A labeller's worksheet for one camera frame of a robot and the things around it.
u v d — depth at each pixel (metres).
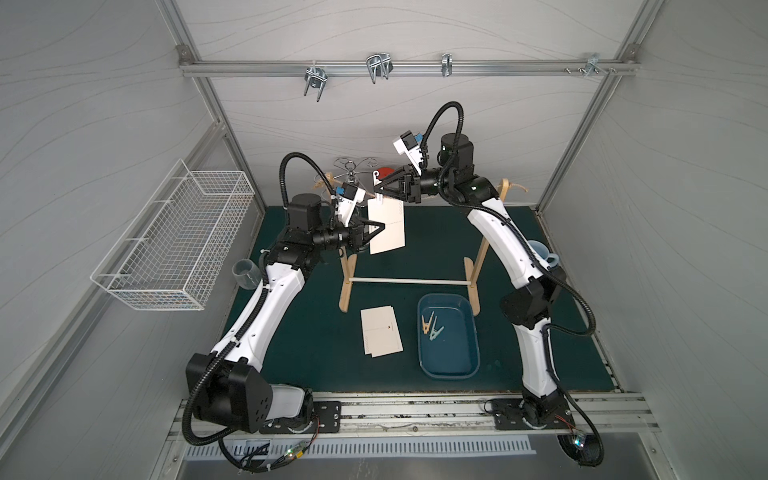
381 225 0.70
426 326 0.88
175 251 0.69
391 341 0.87
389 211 0.68
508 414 0.73
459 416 0.75
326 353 0.84
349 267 1.02
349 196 0.63
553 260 0.98
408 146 0.61
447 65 0.78
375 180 0.66
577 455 0.72
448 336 0.87
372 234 0.69
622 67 0.78
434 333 0.86
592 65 0.77
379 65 0.77
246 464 0.67
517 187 0.65
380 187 0.65
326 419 0.74
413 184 0.62
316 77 0.80
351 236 0.64
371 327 0.90
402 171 0.64
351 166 0.88
